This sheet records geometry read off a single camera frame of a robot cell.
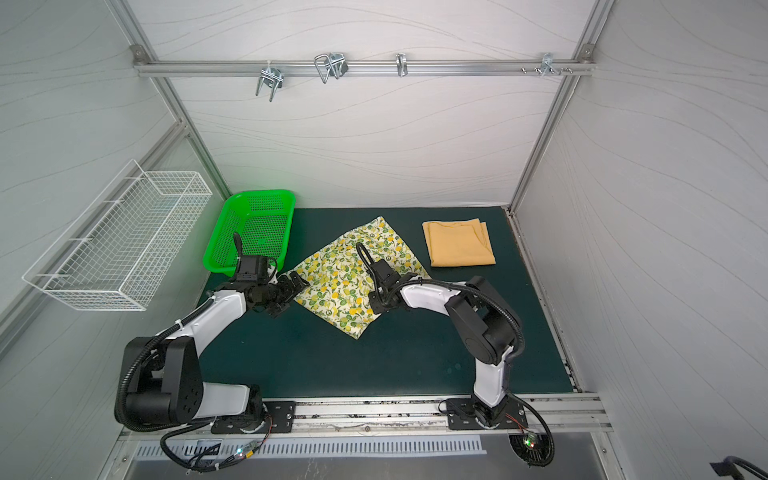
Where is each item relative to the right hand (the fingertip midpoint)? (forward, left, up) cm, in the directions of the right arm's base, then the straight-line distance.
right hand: (382, 294), depth 94 cm
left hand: (-2, +23, +6) cm, 24 cm away
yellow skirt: (+23, -26, -1) cm, 35 cm away
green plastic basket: (+27, +47, +4) cm, 55 cm away
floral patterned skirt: (+5, +15, 0) cm, 16 cm away
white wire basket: (-9, +60, +31) cm, 68 cm away
